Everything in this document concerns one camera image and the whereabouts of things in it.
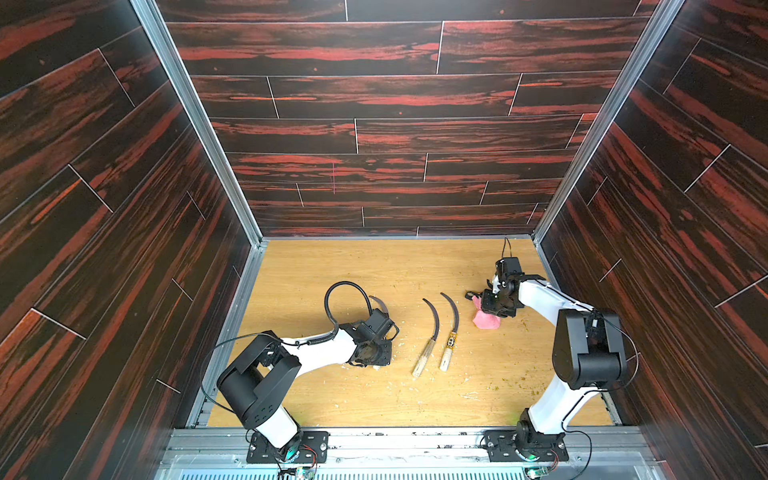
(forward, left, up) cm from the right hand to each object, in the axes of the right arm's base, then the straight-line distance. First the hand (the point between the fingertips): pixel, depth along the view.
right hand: (494, 307), depth 97 cm
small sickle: (0, +36, -2) cm, 36 cm away
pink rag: (-6, +6, +3) cm, 9 cm away
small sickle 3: (-16, +17, -1) cm, 23 cm away
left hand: (-18, +34, -2) cm, 38 cm away
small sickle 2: (-13, +22, -2) cm, 25 cm away
